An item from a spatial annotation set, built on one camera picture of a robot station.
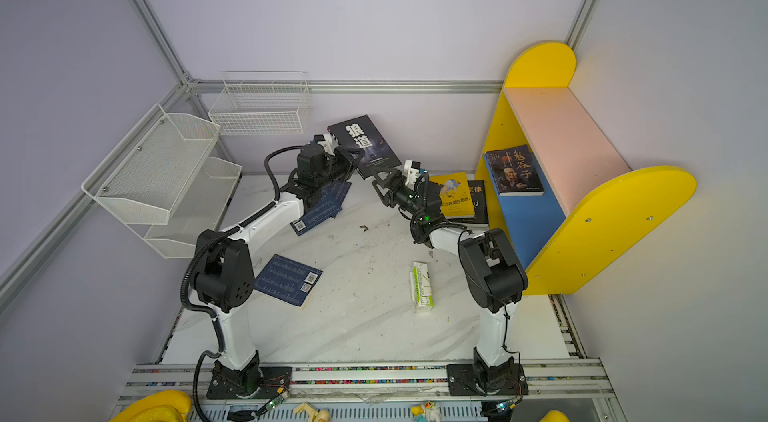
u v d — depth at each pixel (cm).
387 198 82
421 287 86
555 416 67
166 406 67
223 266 51
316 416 68
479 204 108
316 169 70
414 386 74
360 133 90
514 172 101
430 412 67
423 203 69
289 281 91
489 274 52
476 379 67
